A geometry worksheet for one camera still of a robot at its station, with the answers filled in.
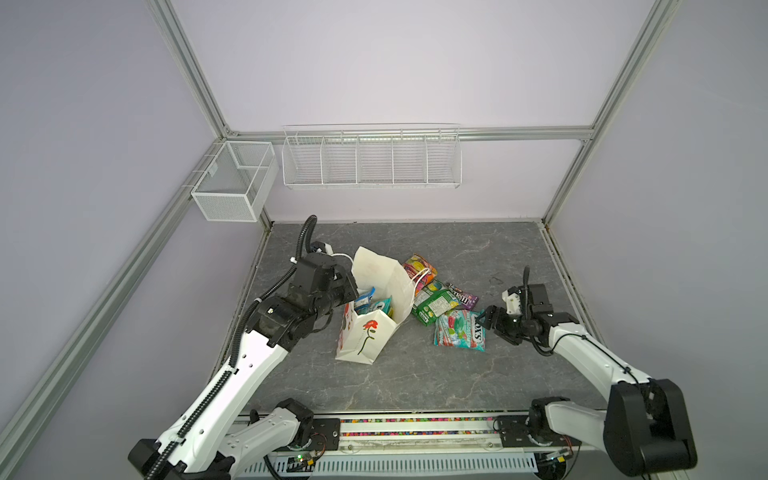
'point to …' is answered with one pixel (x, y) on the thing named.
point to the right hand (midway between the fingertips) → (487, 326)
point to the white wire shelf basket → (372, 156)
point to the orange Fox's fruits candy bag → (419, 271)
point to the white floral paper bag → (362, 336)
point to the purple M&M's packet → (467, 300)
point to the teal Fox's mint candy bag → (385, 305)
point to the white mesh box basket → (234, 184)
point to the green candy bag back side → (429, 305)
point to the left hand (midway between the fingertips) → (357, 283)
